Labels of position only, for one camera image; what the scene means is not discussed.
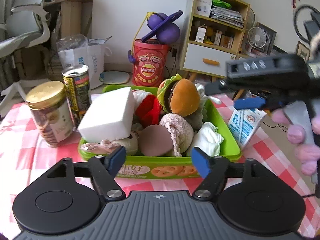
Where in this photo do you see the white drawstring cloth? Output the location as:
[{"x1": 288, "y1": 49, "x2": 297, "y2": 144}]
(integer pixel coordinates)
[{"x1": 195, "y1": 82, "x2": 222, "y2": 106}]

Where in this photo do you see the grey knit cloth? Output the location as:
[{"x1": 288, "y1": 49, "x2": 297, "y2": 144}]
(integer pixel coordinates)
[{"x1": 185, "y1": 100, "x2": 207, "y2": 130}]

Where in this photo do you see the plush hamburger toy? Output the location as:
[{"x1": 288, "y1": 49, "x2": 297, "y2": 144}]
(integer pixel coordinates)
[{"x1": 157, "y1": 74, "x2": 200, "y2": 117}]

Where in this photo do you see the white foam block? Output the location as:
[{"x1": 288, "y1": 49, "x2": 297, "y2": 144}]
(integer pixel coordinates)
[{"x1": 78, "y1": 87, "x2": 135, "y2": 142}]

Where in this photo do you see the santa hat plush toy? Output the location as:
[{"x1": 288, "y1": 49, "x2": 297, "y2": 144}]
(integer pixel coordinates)
[{"x1": 132, "y1": 89, "x2": 162, "y2": 128}]

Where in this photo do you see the pink gloved right hand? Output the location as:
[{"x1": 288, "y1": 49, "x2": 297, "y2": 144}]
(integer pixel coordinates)
[{"x1": 272, "y1": 109, "x2": 320, "y2": 176}]

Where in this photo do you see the white blue milk carton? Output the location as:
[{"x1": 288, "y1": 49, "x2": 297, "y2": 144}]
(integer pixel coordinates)
[{"x1": 228, "y1": 109, "x2": 267, "y2": 149}]

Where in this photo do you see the framed cartoon picture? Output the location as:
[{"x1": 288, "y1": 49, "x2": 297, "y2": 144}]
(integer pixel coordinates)
[{"x1": 296, "y1": 41, "x2": 310, "y2": 62}]

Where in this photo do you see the green plastic cookie box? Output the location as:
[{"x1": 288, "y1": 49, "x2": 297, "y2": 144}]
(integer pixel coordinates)
[{"x1": 77, "y1": 84, "x2": 242, "y2": 180}]

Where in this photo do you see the framed picture behind fan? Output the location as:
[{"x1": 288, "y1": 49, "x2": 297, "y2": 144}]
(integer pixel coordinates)
[{"x1": 256, "y1": 22, "x2": 277, "y2": 55}]

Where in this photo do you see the white desk fan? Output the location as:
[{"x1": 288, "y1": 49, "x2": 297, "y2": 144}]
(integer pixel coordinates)
[{"x1": 247, "y1": 27, "x2": 267, "y2": 49}]

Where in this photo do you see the pink white fluffy plush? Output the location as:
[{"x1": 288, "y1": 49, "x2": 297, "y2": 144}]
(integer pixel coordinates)
[{"x1": 138, "y1": 113, "x2": 194, "y2": 157}]

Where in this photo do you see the small white box on shelf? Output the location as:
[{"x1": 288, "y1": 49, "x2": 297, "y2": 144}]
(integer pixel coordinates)
[{"x1": 195, "y1": 27, "x2": 207, "y2": 43}]

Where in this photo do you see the wooden white drawer cabinet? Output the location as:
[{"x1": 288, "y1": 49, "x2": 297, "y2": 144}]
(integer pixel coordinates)
[{"x1": 178, "y1": 0, "x2": 250, "y2": 78}]

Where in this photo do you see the stack of magazines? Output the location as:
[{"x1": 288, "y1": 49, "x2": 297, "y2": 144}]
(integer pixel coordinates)
[{"x1": 210, "y1": 6, "x2": 245, "y2": 28}]

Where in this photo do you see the purple hopper ball toy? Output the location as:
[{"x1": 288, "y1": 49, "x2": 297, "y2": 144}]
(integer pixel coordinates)
[{"x1": 141, "y1": 10, "x2": 183, "y2": 44}]

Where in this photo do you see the red chips bucket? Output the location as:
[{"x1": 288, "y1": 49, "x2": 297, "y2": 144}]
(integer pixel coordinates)
[{"x1": 129, "y1": 39, "x2": 170, "y2": 87}]

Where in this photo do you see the white product box top shelf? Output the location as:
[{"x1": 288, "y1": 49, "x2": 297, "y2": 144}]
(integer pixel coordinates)
[{"x1": 194, "y1": 0, "x2": 213, "y2": 17}]

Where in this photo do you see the red white checkered tablecloth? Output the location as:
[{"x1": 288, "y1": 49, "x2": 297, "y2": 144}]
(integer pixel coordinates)
[{"x1": 1, "y1": 95, "x2": 319, "y2": 239}]

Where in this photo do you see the gold lid cookie jar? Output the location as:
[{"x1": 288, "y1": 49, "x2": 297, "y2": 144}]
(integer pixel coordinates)
[{"x1": 25, "y1": 81, "x2": 73, "y2": 147}]

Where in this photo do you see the white bathroom scale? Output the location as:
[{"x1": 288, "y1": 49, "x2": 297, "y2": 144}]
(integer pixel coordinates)
[{"x1": 99, "y1": 71, "x2": 130, "y2": 85}]

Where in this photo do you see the yellow black drink can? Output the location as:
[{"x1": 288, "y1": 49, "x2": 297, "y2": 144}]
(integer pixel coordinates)
[{"x1": 62, "y1": 64, "x2": 91, "y2": 128}]

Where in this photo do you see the white paper shopping bag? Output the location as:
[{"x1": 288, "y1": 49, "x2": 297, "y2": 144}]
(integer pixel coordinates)
[{"x1": 56, "y1": 34, "x2": 112, "y2": 89}]

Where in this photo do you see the wooden desk with shelves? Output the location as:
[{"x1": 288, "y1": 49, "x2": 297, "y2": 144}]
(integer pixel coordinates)
[{"x1": 44, "y1": 0, "x2": 93, "y2": 37}]

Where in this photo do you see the grey white office chair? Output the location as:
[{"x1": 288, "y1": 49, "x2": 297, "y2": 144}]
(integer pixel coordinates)
[{"x1": 1, "y1": 0, "x2": 50, "y2": 108}]

